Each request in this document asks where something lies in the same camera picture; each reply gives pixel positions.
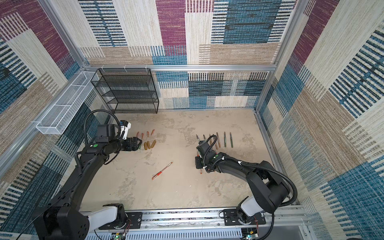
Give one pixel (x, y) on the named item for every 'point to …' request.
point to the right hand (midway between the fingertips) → (199, 163)
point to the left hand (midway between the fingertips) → (134, 138)
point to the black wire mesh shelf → (126, 90)
